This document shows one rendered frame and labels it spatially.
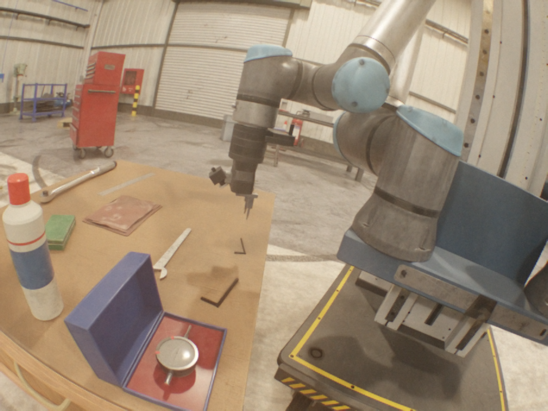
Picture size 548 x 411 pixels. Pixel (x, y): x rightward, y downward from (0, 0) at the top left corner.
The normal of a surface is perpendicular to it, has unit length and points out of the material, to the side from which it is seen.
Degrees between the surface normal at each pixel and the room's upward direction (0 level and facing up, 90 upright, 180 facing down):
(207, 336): 0
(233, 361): 0
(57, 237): 0
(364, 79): 94
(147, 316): 11
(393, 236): 70
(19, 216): 42
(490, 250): 90
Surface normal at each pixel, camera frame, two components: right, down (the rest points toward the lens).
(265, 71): 0.12, 0.37
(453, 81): -0.16, 0.31
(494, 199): -0.50, 0.19
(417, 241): 0.03, 0.00
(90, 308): 0.04, -0.94
